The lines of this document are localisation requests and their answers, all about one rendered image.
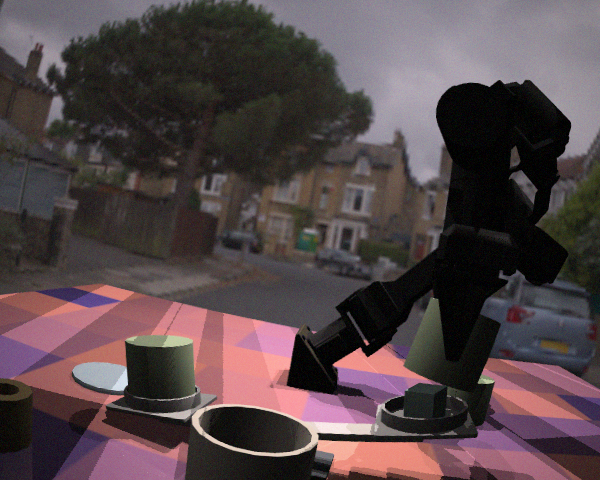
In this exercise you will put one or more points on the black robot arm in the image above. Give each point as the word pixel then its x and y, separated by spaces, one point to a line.
pixel 480 125

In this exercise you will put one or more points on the white balance beam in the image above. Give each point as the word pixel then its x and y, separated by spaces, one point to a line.
pixel 390 424

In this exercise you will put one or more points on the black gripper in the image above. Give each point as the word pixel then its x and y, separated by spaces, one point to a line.
pixel 472 249

